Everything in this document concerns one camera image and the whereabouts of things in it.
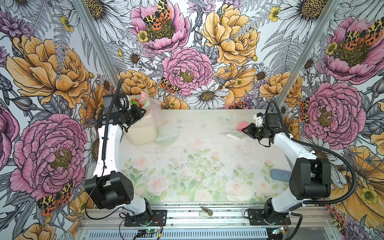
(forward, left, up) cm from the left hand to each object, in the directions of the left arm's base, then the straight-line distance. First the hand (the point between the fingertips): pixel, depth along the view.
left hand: (145, 115), depth 78 cm
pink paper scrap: (+19, -61, -30) cm, 70 cm away
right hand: (-1, -54, -15) cm, 56 cm away
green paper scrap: (+6, +6, +4) cm, 9 cm away
